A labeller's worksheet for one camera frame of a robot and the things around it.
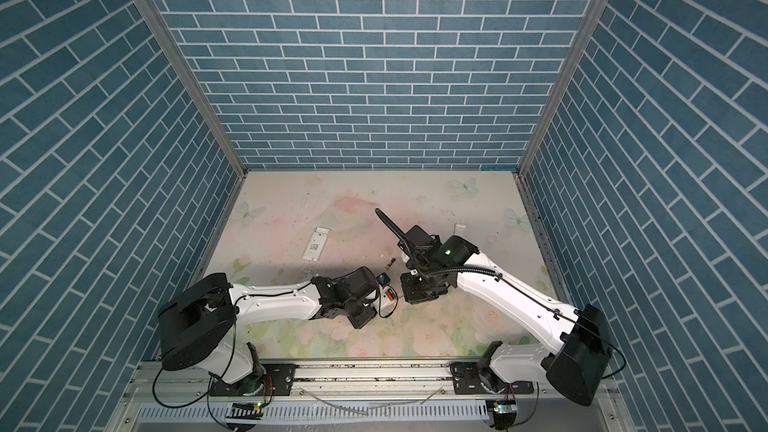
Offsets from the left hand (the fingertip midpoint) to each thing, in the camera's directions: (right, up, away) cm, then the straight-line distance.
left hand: (370, 310), depth 86 cm
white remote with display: (+5, +3, 0) cm, 6 cm away
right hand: (+9, +9, -12) cm, 17 cm away
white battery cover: (+30, +21, +19) cm, 41 cm away
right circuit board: (+34, -20, -12) cm, 41 cm away
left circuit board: (-29, -19, -13) cm, 37 cm away
